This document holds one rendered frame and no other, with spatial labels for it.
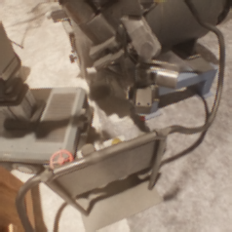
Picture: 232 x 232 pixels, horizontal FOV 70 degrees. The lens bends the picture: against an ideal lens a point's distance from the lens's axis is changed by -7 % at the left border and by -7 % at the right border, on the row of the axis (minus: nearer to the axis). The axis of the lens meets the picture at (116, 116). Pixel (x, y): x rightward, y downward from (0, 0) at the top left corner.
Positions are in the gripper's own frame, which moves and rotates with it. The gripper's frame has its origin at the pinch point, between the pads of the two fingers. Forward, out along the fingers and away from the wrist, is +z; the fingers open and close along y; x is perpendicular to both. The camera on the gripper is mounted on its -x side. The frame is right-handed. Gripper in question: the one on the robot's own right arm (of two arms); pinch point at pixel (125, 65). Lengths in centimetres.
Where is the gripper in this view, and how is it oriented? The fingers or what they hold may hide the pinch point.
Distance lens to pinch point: 46.1
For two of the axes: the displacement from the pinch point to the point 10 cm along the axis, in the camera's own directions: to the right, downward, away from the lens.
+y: 0.6, -7.7, 6.3
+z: 5.6, 5.5, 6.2
